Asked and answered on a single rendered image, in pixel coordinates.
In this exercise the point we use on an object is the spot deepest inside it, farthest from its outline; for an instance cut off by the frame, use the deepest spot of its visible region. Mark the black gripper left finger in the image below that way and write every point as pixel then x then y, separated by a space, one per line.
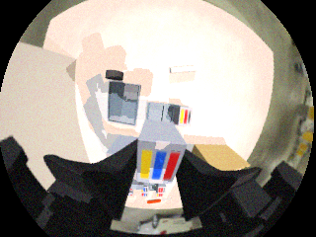
pixel 108 180

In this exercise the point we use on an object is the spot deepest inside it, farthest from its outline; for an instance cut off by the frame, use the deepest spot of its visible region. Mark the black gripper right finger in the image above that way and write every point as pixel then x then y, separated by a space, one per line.
pixel 201 186

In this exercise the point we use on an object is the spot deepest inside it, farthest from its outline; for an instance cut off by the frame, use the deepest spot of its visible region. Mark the pale beige flat panel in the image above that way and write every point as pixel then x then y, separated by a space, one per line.
pixel 37 107

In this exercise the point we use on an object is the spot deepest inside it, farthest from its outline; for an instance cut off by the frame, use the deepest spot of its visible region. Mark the dark grey short cylinder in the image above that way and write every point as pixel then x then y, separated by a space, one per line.
pixel 114 74

